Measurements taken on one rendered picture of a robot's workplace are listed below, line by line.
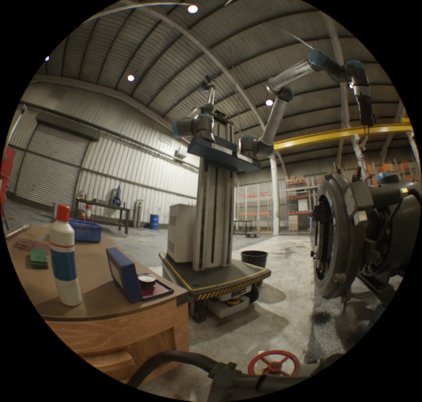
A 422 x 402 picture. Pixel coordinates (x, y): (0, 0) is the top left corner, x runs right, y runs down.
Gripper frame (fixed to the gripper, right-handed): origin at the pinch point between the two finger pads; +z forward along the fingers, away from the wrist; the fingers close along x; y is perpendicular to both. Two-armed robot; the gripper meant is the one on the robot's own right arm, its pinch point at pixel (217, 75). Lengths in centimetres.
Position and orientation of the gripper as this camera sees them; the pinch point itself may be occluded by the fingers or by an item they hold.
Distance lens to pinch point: 218.6
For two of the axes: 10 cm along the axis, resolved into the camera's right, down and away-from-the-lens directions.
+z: 7.5, -0.6, -6.5
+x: -4.2, 7.1, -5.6
